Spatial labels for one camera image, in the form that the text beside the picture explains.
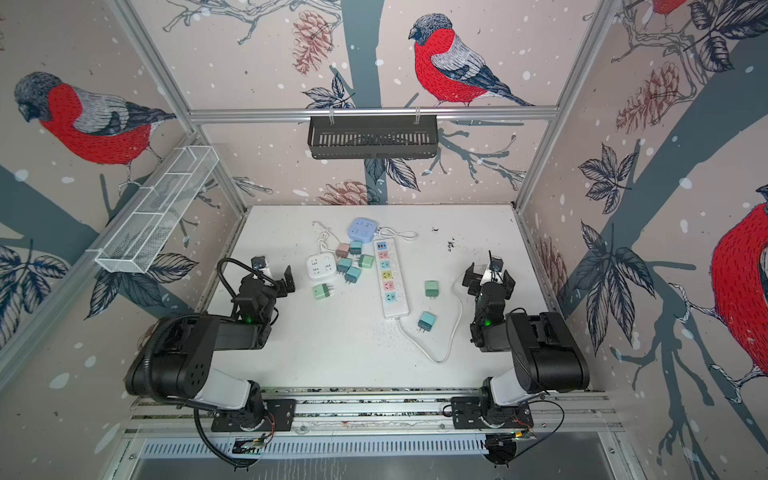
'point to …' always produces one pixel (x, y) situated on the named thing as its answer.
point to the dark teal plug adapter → (356, 247)
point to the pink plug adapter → (342, 250)
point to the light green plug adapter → (366, 261)
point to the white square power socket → (321, 266)
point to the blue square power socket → (362, 230)
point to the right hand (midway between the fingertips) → (489, 269)
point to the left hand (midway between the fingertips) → (271, 267)
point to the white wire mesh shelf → (141, 232)
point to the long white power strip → (392, 278)
